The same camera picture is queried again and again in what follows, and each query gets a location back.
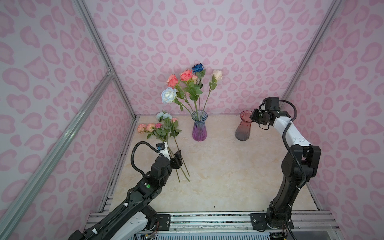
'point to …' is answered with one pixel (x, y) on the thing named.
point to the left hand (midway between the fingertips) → (176, 149)
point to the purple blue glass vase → (199, 131)
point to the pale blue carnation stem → (169, 131)
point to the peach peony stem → (149, 128)
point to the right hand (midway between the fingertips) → (253, 114)
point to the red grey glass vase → (243, 131)
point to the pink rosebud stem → (174, 131)
